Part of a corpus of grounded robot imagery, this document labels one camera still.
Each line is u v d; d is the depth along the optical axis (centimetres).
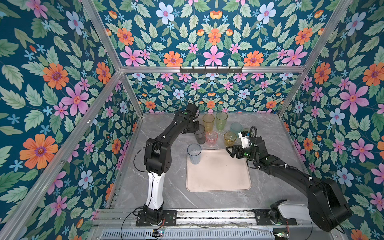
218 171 91
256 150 65
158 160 54
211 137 95
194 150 89
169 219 73
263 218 73
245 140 77
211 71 93
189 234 77
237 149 76
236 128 101
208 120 99
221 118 99
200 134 93
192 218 75
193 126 83
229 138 103
